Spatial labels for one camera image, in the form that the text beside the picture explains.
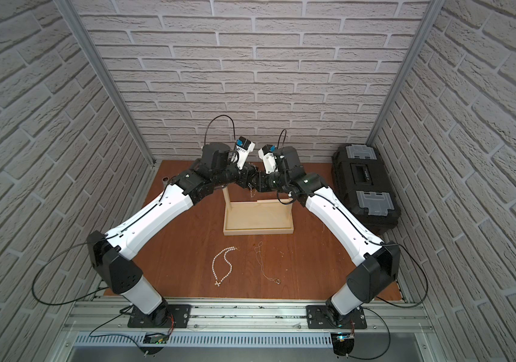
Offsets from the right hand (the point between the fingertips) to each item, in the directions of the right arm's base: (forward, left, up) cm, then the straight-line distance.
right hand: (254, 180), depth 75 cm
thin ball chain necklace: (-14, 0, -29) cm, 32 cm away
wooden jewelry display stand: (+2, 0, -28) cm, 28 cm away
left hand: (+2, -3, +4) cm, 6 cm away
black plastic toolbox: (+6, -44, -14) cm, 47 cm away
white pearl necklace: (-12, +13, -29) cm, 34 cm away
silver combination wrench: (+26, +46, -27) cm, 59 cm away
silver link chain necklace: (+14, +2, -28) cm, 31 cm away
